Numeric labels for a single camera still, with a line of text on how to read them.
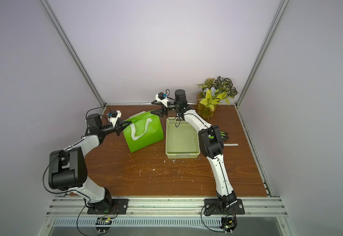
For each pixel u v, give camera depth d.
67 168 0.48
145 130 0.87
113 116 0.74
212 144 0.61
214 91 0.92
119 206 0.73
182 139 1.00
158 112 0.81
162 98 0.78
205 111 1.06
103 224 0.72
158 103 0.88
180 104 0.79
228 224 0.70
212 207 0.72
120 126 0.79
